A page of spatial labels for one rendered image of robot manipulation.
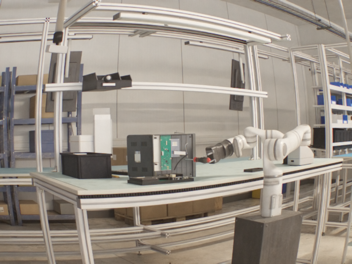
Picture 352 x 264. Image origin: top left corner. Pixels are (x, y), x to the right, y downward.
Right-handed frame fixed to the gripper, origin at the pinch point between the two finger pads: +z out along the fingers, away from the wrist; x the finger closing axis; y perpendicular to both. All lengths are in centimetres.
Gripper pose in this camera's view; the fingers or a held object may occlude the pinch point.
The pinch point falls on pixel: (202, 160)
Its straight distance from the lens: 198.2
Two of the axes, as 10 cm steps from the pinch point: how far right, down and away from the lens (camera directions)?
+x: -2.3, -9.6, -1.6
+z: -7.8, 2.8, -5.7
